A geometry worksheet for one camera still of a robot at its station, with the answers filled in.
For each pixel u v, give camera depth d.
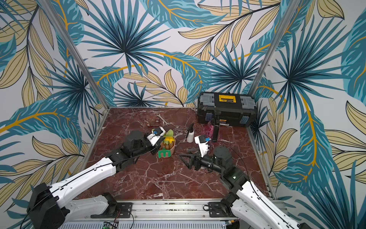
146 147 0.64
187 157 0.60
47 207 0.37
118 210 0.72
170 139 0.80
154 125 1.07
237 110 1.00
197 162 0.59
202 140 0.60
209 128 0.90
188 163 0.60
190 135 0.91
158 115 1.14
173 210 0.75
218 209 0.73
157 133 0.62
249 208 0.58
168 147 0.87
